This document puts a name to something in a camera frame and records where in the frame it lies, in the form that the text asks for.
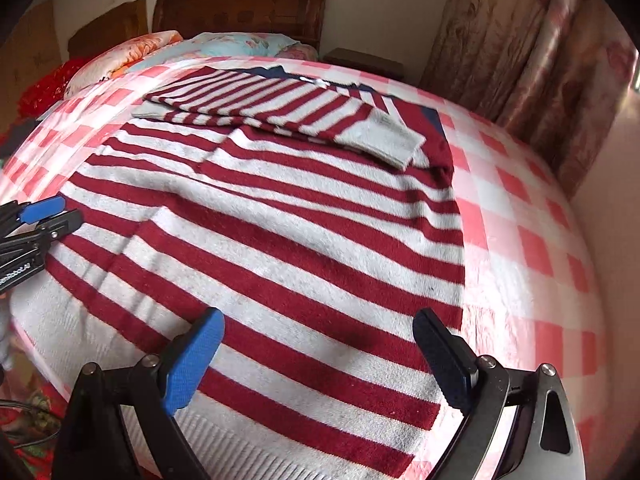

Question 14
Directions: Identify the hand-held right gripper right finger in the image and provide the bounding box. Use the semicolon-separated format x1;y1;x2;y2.
413;308;586;480

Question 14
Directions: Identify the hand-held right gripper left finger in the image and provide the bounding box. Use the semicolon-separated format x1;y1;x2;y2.
52;307;226;480

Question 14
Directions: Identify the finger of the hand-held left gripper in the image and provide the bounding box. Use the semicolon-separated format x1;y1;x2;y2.
0;196;66;231
0;210;84;261

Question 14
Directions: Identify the red grey striped sweater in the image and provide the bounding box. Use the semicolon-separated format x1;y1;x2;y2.
10;65;468;478

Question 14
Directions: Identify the person's left forearm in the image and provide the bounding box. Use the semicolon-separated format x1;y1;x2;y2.
0;300;16;368

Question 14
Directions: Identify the dark cloth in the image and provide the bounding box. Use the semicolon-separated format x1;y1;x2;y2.
0;122;21;162

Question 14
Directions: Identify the red patterned bedding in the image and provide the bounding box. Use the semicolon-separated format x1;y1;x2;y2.
17;57;88;121

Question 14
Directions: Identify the red floral quilt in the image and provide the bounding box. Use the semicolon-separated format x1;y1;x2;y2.
0;380;68;480

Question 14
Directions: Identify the light wooden cabinet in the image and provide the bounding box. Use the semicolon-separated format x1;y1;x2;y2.
0;0;63;126

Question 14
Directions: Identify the pink checked bed sheet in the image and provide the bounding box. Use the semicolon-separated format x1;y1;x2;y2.
0;55;613;480

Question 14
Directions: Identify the pink floral pillow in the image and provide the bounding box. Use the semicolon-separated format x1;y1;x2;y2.
65;31;183;98

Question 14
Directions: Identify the small wooden headboard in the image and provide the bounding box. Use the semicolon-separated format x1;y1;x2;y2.
67;0;148;58

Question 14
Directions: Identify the light blue floral pillow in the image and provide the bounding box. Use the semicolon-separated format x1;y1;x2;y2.
182;32;301;61

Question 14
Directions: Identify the large carved wooden headboard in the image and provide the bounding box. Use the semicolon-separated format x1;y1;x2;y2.
151;0;333;51

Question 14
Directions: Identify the dark wooden nightstand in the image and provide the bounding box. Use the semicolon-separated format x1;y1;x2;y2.
322;47;406;81

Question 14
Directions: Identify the floral curtain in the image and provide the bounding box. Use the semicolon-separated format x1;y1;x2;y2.
420;0;638;201

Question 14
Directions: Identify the black cable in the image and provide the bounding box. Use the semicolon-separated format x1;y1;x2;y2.
0;398;66;448

